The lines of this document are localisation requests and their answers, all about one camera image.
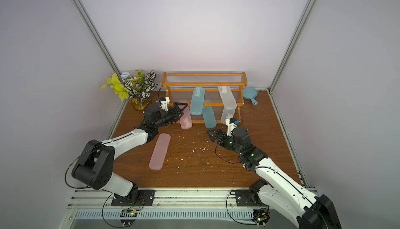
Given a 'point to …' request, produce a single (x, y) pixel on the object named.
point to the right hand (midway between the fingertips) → (212, 131)
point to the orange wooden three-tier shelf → (180, 86)
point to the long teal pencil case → (197, 102)
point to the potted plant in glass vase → (135, 88)
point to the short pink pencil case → (186, 122)
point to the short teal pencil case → (209, 116)
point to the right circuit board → (261, 216)
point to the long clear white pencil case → (228, 101)
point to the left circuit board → (128, 216)
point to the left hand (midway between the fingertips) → (188, 108)
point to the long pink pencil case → (160, 151)
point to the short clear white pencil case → (228, 110)
